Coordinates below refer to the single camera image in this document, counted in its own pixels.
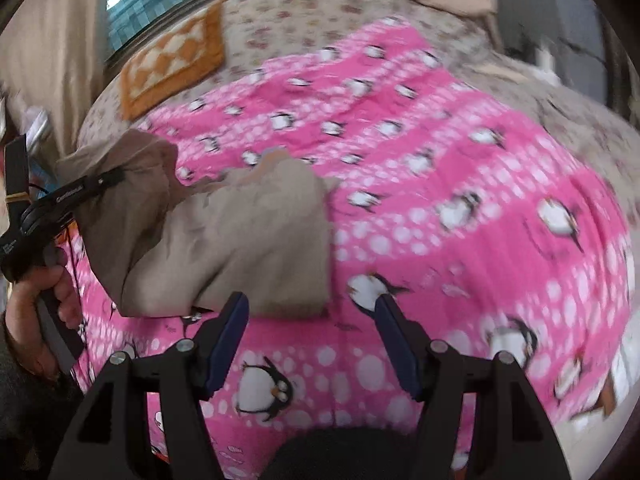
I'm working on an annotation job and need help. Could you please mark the beige curtain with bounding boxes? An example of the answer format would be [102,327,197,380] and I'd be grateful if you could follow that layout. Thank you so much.
[0,0,116,161]

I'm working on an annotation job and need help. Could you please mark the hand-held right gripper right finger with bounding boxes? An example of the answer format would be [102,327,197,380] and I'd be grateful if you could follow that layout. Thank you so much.
[372,294,571,480]

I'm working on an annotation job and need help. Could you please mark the pink penguin print blanket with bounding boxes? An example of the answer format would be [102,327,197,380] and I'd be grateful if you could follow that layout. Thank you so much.
[70,15,636,480]

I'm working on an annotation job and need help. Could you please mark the person's left forearm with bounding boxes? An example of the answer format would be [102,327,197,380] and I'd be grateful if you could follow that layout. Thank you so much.
[0,325,88,480]

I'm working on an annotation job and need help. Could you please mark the person's left hand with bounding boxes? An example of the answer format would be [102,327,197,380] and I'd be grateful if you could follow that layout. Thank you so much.
[5,265,82,382]

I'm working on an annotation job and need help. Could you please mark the floral bedsheet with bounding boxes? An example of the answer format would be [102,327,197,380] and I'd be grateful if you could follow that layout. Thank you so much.
[80,0,640,281]

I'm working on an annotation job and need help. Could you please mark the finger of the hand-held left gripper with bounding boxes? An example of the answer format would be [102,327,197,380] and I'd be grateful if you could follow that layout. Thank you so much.
[81,168,126,196]

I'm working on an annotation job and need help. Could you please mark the orange checkered cushion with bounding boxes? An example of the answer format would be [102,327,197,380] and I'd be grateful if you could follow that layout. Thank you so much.
[120,0,226,121]

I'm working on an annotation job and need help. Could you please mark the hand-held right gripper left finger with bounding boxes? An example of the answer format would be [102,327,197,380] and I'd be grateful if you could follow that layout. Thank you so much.
[47,291,251,480]

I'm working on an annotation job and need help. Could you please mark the beige zip jacket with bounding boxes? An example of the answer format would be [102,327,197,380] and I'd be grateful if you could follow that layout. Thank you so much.
[55,127,333,318]

